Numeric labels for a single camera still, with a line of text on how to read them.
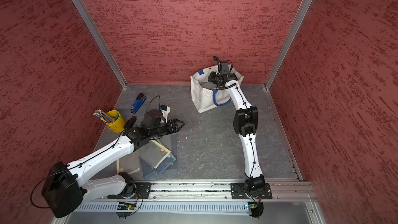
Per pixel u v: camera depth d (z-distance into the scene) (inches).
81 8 31.2
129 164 32.4
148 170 31.4
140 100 42.9
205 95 36.3
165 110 29.0
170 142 35.1
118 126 35.6
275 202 29.8
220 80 30.0
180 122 29.4
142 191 29.0
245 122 24.9
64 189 15.1
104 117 33.6
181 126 29.7
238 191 29.0
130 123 38.2
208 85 37.3
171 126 27.4
